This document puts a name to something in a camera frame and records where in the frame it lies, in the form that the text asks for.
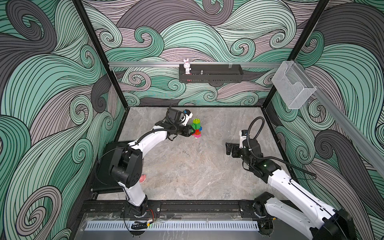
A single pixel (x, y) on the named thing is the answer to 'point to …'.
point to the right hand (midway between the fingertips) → (232, 144)
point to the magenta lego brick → (197, 136)
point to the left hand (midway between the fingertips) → (193, 129)
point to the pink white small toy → (142, 178)
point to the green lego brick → (196, 126)
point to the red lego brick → (196, 131)
